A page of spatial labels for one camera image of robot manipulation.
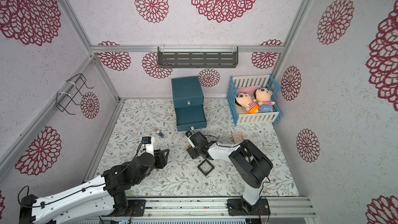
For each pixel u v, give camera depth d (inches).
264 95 39.8
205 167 34.3
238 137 38.8
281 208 29.8
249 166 18.7
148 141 24.9
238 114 39.5
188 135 32.8
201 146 28.3
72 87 30.7
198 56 36.7
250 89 44.1
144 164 20.5
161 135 39.4
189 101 37.0
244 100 40.4
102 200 23.7
